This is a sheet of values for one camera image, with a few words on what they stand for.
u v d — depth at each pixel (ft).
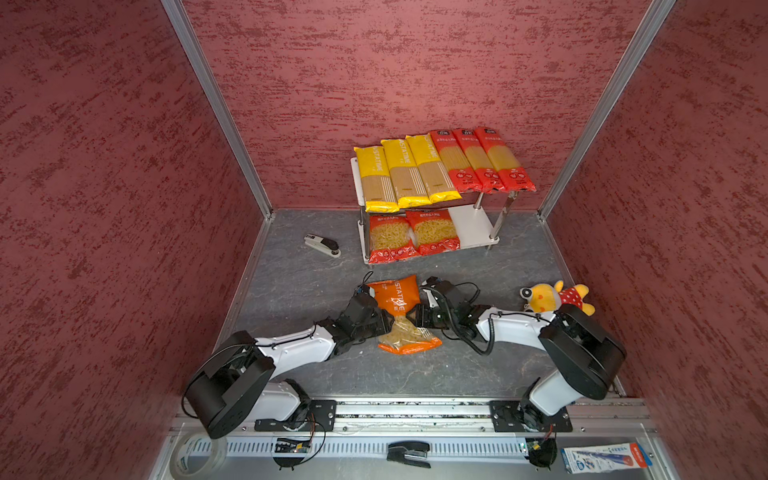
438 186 2.52
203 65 2.61
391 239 3.25
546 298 2.94
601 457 2.24
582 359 1.45
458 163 2.73
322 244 3.45
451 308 2.28
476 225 3.65
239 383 1.39
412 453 2.23
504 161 2.78
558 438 2.36
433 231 3.29
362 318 2.24
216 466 2.18
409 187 2.50
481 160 2.81
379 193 2.44
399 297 2.94
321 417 2.43
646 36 2.46
